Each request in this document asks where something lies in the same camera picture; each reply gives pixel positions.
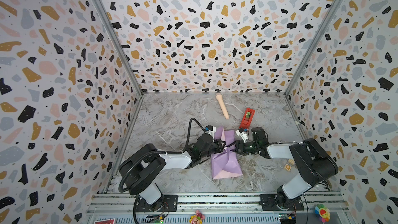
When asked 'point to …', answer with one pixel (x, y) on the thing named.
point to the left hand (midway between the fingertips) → (229, 142)
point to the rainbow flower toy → (323, 213)
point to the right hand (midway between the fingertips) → (228, 148)
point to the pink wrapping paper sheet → (225, 163)
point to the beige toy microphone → (219, 96)
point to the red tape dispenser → (247, 118)
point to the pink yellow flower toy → (197, 219)
